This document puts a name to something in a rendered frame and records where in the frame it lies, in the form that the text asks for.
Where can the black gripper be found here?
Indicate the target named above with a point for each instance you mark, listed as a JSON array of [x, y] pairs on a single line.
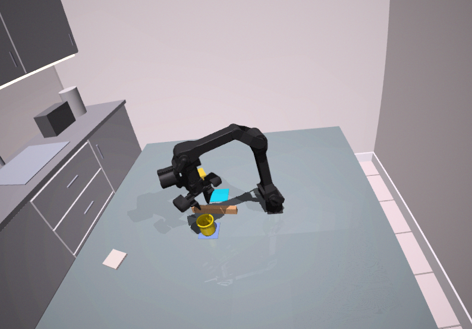
[[195, 188]]

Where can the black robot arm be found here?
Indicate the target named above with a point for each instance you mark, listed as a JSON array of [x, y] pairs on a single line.
[[186, 160]]

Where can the yellow rectangular block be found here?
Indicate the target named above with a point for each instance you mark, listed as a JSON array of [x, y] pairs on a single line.
[[201, 172]]

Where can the olive yellow translucent cup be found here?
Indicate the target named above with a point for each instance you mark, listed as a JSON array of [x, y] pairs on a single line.
[[206, 225]]

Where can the brown wooden bar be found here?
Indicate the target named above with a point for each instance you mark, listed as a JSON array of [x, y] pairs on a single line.
[[216, 209]]

